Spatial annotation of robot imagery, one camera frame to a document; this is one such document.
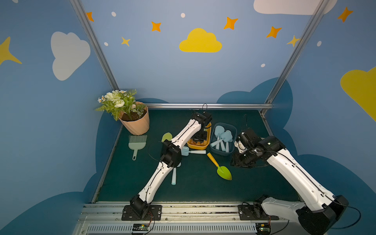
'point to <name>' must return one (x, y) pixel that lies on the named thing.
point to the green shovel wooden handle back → (166, 135)
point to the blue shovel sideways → (185, 151)
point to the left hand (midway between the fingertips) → (200, 139)
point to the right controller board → (263, 228)
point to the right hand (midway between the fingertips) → (235, 162)
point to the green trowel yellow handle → (222, 170)
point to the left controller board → (140, 227)
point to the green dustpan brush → (137, 142)
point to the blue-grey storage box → (220, 152)
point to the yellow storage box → (203, 145)
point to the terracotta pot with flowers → (121, 105)
